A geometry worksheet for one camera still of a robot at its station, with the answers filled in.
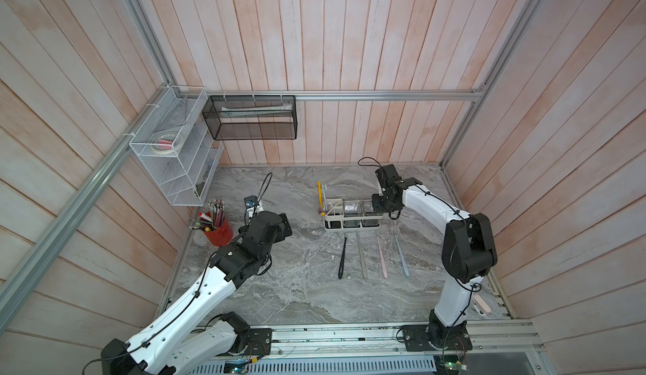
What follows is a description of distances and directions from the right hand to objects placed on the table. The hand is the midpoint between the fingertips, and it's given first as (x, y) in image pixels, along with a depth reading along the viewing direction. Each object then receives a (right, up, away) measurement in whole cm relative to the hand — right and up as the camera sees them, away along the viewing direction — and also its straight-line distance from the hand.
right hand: (379, 204), depth 96 cm
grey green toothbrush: (-8, -20, -6) cm, 23 cm away
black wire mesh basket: (-53, +37, +9) cm, 65 cm away
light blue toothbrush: (+7, -22, -8) cm, 24 cm away
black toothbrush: (-15, -20, -6) cm, 26 cm away
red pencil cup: (-59, -11, -7) cm, 61 cm away
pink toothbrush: (0, -24, -9) cm, 25 cm away
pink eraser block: (+28, -30, -18) cm, 45 cm away
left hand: (-38, -5, -20) cm, 43 cm away
